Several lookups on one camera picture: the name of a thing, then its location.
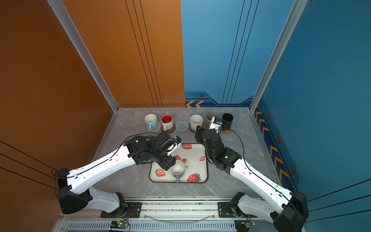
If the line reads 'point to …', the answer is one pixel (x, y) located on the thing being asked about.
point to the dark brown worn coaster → (205, 125)
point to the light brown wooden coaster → (169, 130)
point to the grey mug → (210, 117)
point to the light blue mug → (151, 120)
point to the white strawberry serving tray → (195, 157)
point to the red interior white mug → (167, 121)
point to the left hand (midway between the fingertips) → (172, 158)
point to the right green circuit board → (243, 225)
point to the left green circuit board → (120, 224)
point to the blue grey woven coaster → (182, 126)
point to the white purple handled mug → (178, 169)
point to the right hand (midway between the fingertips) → (200, 128)
